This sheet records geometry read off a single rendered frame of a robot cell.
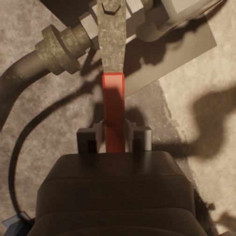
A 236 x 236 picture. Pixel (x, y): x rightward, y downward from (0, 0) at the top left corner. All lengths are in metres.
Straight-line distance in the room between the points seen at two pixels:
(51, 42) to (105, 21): 0.06
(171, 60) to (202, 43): 0.13
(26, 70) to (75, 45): 0.06
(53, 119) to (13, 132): 0.18
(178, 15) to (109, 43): 0.08
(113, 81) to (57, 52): 0.07
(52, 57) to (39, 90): 0.51
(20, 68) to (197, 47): 0.60
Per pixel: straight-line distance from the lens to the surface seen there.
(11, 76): 0.22
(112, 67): 0.17
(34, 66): 0.21
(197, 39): 0.71
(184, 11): 0.20
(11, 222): 1.05
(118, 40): 0.17
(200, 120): 0.75
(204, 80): 0.73
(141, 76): 0.64
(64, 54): 0.19
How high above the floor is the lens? 0.64
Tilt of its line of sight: 75 degrees down
